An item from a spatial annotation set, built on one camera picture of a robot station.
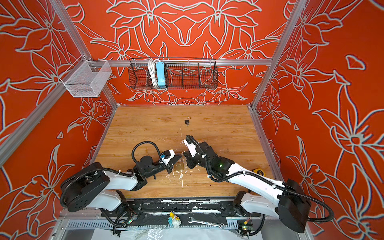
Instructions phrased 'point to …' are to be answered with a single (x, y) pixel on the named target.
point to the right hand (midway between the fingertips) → (182, 152)
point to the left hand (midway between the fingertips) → (181, 155)
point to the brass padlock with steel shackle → (179, 166)
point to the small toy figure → (174, 221)
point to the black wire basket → (173, 73)
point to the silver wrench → (222, 225)
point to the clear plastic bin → (85, 78)
